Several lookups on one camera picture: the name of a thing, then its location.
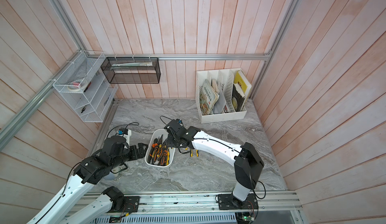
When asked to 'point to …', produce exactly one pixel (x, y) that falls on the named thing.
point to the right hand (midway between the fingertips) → (170, 141)
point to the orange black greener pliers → (154, 147)
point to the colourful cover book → (208, 97)
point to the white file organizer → (222, 95)
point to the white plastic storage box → (157, 133)
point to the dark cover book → (237, 97)
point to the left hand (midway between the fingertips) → (140, 150)
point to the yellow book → (238, 78)
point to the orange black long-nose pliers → (164, 153)
